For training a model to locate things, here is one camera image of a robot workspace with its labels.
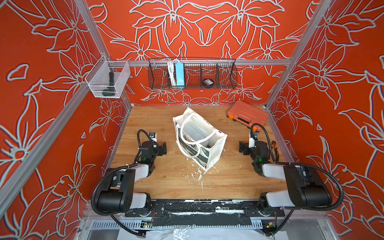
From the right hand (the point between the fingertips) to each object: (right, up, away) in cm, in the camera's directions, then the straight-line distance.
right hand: (248, 139), depth 92 cm
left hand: (-58, -1, +1) cm, 58 cm away
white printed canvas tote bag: (-28, -6, -18) cm, 34 cm away
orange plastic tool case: (+6, +16, +16) cm, 23 cm away
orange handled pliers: (+18, -5, +3) cm, 19 cm away
